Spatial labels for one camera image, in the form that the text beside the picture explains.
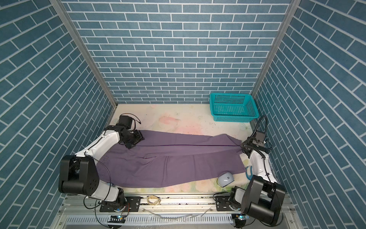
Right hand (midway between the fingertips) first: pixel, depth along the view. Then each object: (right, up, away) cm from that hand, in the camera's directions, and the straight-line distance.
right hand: (246, 144), depth 87 cm
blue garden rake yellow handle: (0, -19, -3) cm, 19 cm away
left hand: (-65, +3, +2) cm, 65 cm away
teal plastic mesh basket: (+2, +25, +33) cm, 41 cm away
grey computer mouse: (-17, -16, -13) cm, 26 cm away
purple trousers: (-52, -9, +2) cm, 53 cm away
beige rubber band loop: (-53, -29, -13) cm, 62 cm away
